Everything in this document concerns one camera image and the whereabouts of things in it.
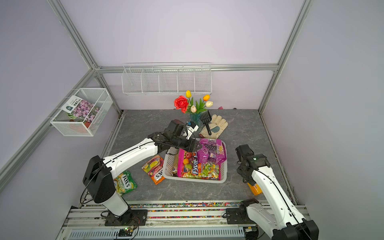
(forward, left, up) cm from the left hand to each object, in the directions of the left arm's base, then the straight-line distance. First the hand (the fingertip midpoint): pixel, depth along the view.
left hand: (199, 146), depth 78 cm
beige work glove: (+27, -16, -17) cm, 36 cm away
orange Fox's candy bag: (-3, +27, -16) cm, 32 cm away
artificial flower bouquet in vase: (+14, +5, +16) cm, 22 cm away
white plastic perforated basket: (-4, +17, -15) cm, 23 cm away
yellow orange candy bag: (-20, -28, -13) cm, 37 cm away
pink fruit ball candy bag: (-6, +7, -12) cm, 14 cm away
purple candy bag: (0, -8, -6) cm, 9 cm away
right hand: (-13, -23, -9) cm, 28 cm away
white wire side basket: (+11, +65, +10) cm, 66 cm away
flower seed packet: (+17, +57, +14) cm, 61 cm away
